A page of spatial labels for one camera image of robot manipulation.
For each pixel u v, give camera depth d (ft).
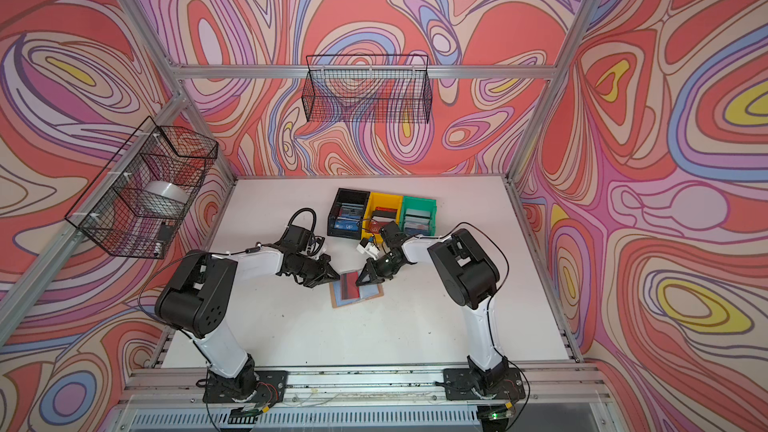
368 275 2.87
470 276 1.78
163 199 2.31
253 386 2.36
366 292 2.89
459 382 2.43
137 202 2.43
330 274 2.89
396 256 2.51
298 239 2.57
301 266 2.62
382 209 3.54
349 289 2.96
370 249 2.98
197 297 1.59
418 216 3.43
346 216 3.44
